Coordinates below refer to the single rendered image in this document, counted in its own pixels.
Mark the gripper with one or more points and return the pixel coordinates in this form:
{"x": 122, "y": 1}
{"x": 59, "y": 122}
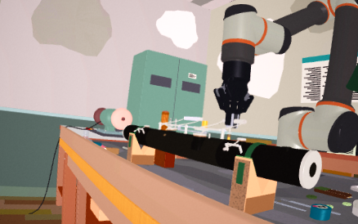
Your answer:
{"x": 236, "y": 75}

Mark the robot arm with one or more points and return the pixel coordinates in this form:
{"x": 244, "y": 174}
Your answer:
{"x": 243, "y": 30}

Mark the white side key cluster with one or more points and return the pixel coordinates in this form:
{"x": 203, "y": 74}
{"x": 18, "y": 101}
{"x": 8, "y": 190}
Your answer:
{"x": 232, "y": 145}

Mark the short white key bar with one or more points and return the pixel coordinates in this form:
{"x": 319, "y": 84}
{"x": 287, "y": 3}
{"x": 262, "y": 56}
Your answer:
{"x": 193, "y": 118}

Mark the black clarinet joint body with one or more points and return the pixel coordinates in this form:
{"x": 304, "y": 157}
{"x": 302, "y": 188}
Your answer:
{"x": 181, "y": 142}

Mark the small white end key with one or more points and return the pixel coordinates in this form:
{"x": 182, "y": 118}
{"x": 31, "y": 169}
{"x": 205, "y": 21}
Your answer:
{"x": 140, "y": 129}

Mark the small yellow bottle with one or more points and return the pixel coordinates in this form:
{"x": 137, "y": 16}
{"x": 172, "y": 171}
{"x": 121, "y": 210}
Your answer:
{"x": 205, "y": 123}

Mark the green metal cabinet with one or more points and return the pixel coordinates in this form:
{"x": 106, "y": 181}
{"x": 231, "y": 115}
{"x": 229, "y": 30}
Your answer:
{"x": 156, "y": 84}

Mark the large wooden cradle block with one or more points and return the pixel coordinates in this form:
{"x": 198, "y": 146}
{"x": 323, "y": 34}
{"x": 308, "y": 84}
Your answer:
{"x": 257, "y": 193}

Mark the small wooden cradle block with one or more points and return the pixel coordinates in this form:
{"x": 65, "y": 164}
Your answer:
{"x": 140, "y": 152}

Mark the green round disc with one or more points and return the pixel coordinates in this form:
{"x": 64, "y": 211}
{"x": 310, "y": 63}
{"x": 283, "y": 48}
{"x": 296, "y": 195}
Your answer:
{"x": 311, "y": 197}
{"x": 346, "y": 204}

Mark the small tan wooden block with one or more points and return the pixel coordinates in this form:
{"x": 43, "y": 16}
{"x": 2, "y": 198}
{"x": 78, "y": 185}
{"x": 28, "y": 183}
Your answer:
{"x": 113, "y": 151}

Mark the dark brown flat bar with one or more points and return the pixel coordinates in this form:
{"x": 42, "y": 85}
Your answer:
{"x": 332, "y": 193}

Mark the wooden workbench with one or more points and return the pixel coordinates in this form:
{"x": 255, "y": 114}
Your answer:
{"x": 98, "y": 173}

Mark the grey round tin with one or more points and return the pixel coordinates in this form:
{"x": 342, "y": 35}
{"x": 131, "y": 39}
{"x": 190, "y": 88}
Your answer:
{"x": 355, "y": 208}

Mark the white key rod frame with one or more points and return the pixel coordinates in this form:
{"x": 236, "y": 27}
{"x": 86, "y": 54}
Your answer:
{"x": 190, "y": 128}

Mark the white wall poster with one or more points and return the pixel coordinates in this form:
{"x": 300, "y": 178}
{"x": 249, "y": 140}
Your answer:
{"x": 313, "y": 81}

